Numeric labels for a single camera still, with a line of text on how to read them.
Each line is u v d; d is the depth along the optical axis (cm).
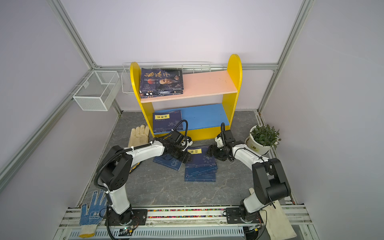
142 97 70
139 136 105
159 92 70
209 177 86
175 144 74
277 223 72
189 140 85
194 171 87
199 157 89
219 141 86
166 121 93
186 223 73
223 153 78
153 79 72
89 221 72
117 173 48
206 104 119
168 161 91
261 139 84
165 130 89
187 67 92
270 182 45
